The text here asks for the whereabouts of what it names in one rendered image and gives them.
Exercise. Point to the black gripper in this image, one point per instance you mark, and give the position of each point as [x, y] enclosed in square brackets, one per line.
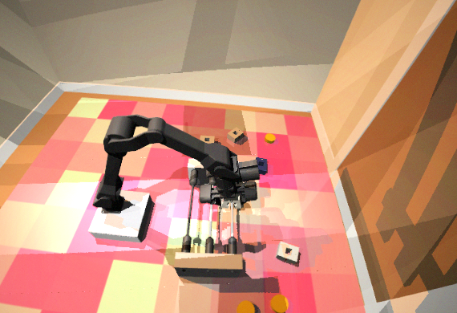
[211, 196]

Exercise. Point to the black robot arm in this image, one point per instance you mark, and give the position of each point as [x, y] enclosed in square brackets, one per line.
[217, 159]

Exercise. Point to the orange round disc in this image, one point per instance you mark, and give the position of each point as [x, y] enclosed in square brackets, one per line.
[245, 307]
[270, 138]
[279, 303]

